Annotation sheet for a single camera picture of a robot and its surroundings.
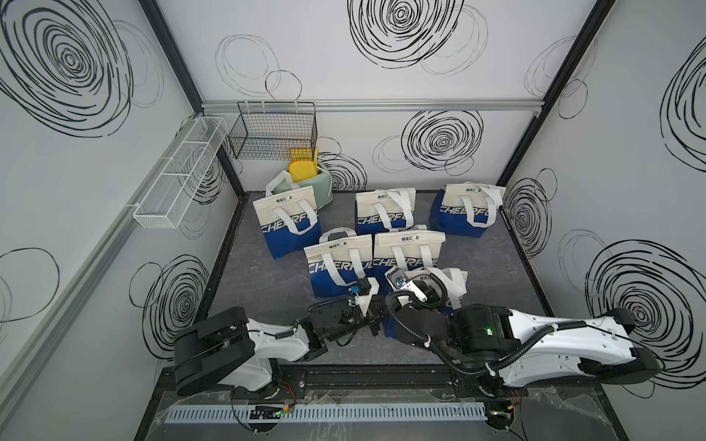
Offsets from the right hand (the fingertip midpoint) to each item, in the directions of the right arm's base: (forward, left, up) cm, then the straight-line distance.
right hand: (398, 293), depth 63 cm
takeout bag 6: (+32, -24, -5) cm, 40 cm away
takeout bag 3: (+15, -5, -5) cm, 17 cm away
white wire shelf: (+21, +61, +8) cm, 65 cm away
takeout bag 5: (+30, +2, -4) cm, 30 cm away
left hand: (+1, -1, -6) cm, 6 cm away
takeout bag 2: (+13, +16, -8) cm, 22 cm away
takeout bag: (+2, -13, +3) cm, 13 cm away
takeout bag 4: (+25, +32, -5) cm, 41 cm away
